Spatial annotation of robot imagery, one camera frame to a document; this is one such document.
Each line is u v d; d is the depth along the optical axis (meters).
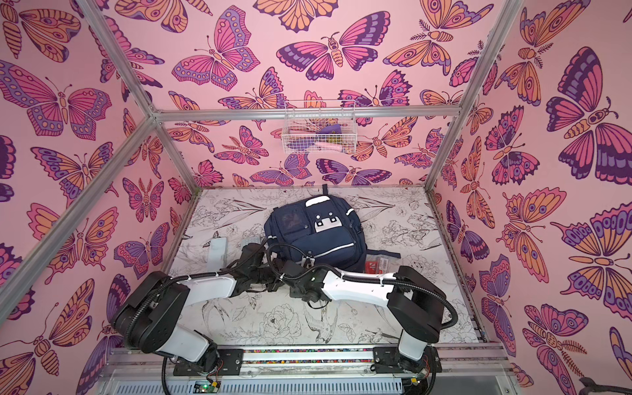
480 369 0.73
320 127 0.95
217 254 0.97
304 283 0.62
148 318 0.45
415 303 0.44
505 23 0.71
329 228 0.97
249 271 0.72
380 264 0.92
